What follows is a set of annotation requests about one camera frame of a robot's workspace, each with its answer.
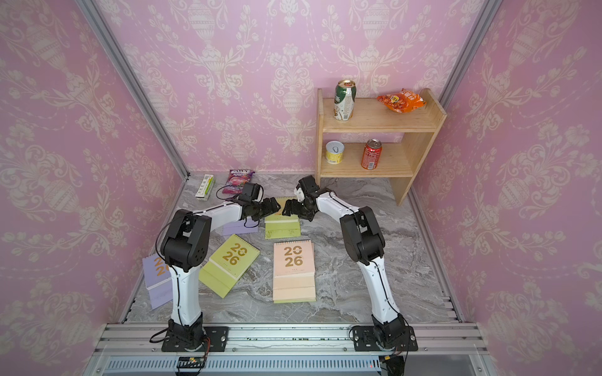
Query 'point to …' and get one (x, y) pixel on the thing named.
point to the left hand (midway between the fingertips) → (275, 209)
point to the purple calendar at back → (243, 226)
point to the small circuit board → (190, 362)
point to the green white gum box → (205, 187)
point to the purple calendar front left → (158, 280)
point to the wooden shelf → (400, 162)
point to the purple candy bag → (236, 181)
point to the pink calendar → (294, 270)
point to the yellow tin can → (334, 152)
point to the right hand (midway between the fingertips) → (290, 213)
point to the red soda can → (371, 154)
